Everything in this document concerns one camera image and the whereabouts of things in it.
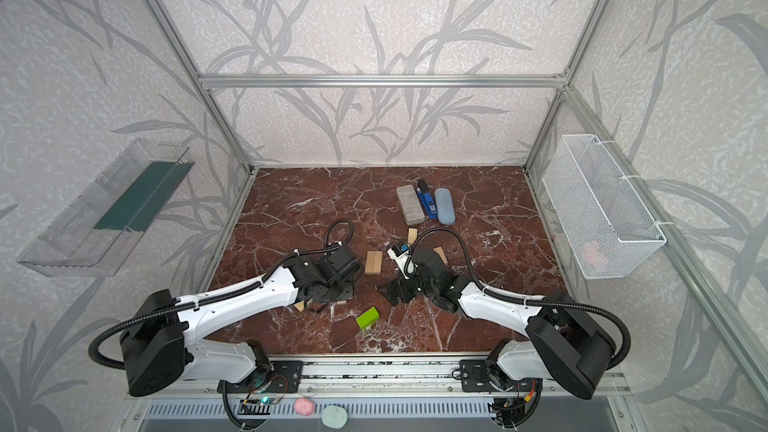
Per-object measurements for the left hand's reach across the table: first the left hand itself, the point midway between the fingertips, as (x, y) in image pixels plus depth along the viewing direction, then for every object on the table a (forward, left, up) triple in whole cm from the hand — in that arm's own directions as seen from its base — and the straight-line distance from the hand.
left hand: (353, 282), depth 82 cm
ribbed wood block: (+19, -17, -7) cm, 26 cm away
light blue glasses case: (+30, -29, -5) cm, 42 cm away
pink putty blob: (-28, +9, -4) cm, 30 cm away
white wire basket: (+1, -56, +28) cm, 63 cm away
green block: (-8, -4, -6) cm, 11 cm away
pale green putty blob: (-30, +2, -4) cm, 30 cm away
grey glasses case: (+30, -16, -5) cm, 35 cm away
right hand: (+3, -10, 0) cm, 10 cm away
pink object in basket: (+2, -61, +14) cm, 62 cm away
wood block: (+10, -5, -6) cm, 13 cm away
